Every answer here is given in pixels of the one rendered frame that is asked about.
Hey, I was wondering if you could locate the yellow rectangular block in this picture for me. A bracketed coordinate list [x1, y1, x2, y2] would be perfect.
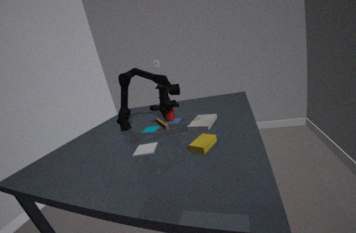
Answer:
[189, 133, 217, 154]

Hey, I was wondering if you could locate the tan wooden plank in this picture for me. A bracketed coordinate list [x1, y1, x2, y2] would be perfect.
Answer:
[155, 118, 169, 130]

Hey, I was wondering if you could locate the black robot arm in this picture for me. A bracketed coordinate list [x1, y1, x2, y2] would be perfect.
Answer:
[116, 68, 180, 132]

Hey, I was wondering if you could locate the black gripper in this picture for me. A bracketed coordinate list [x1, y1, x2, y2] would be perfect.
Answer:
[150, 95, 179, 119]

